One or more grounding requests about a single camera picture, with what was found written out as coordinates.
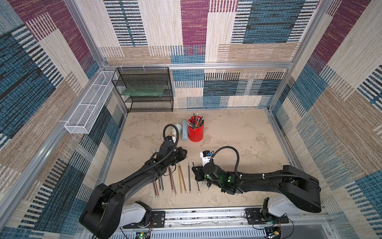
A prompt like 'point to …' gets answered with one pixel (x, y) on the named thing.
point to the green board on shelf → (143, 91)
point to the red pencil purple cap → (185, 191)
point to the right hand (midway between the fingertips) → (194, 170)
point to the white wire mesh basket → (82, 119)
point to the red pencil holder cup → (196, 128)
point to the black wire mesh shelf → (145, 76)
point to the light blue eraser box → (185, 130)
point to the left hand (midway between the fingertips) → (188, 151)
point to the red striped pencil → (157, 190)
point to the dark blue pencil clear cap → (190, 191)
